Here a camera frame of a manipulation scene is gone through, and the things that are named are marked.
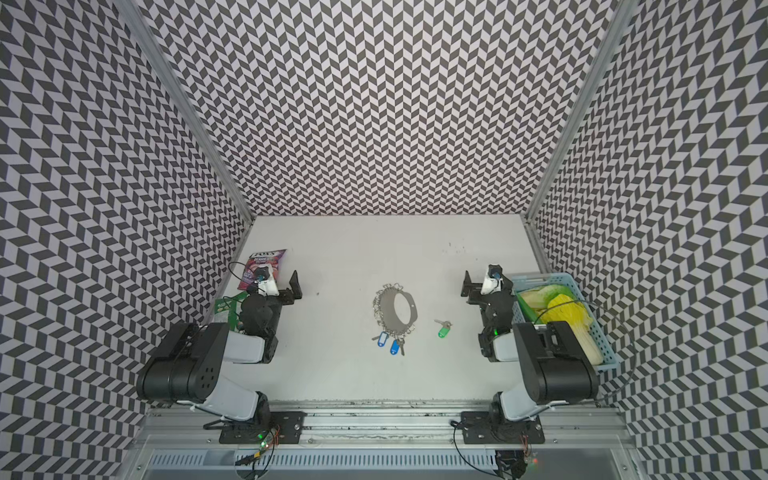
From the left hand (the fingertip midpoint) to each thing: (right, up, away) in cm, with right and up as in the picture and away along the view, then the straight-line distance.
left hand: (281, 274), depth 90 cm
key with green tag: (+51, -16, 0) cm, 53 cm away
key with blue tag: (+35, -21, -4) cm, 41 cm away
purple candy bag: (-14, +4, +11) cm, 18 cm away
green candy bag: (-17, -10, +3) cm, 20 cm away
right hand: (+61, -1, 0) cm, 61 cm away
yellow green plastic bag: (+81, -8, -7) cm, 81 cm away
